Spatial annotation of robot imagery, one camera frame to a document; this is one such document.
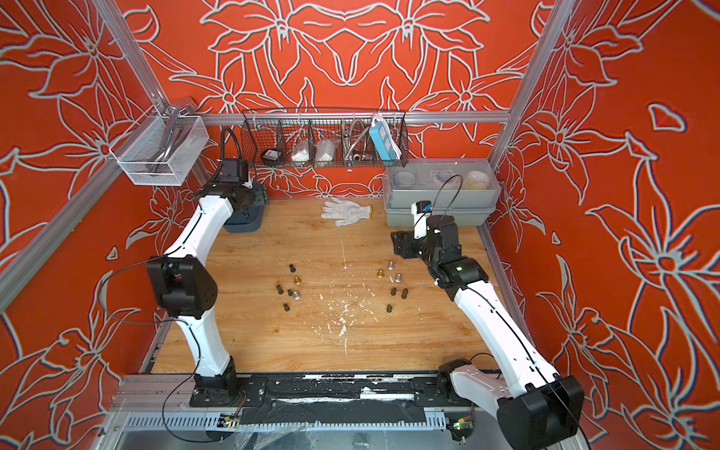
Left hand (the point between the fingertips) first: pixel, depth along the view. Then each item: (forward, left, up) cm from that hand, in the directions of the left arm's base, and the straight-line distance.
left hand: (255, 194), depth 92 cm
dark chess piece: (-24, -10, -21) cm, 33 cm away
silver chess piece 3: (-17, -50, -21) cm, 57 cm away
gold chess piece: (-20, -15, -21) cm, 33 cm away
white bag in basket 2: (+13, -23, +9) cm, 28 cm away
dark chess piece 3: (-30, -14, -21) cm, 39 cm away
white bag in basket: (+9, -16, +9) cm, 20 cm away
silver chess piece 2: (-12, -48, -21) cm, 53 cm away
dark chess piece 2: (-24, -13, -22) cm, 35 cm away
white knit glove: (+13, -30, -21) cm, 38 cm away
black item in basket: (+13, -3, +6) cm, 14 cm away
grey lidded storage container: (+13, -73, -4) cm, 74 cm away
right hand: (-17, -47, +4) cm, 50 cm away
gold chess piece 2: (-16, -44, -21) cm, 51 cm away
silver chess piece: (-26, -16, -21) cm, 37 cm away
